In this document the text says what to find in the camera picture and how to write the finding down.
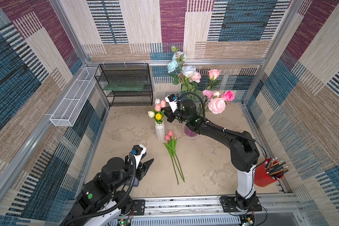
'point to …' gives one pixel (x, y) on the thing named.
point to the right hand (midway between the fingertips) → (163, 110)
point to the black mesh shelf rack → (128, 72)
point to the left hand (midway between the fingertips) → (149, 157)
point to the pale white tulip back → (157, 101)
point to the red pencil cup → (271, 171)
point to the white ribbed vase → (160, 129)
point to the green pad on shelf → (125, 86)
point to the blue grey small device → (136, 182)
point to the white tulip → (151, 114)
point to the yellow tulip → (158, 116)
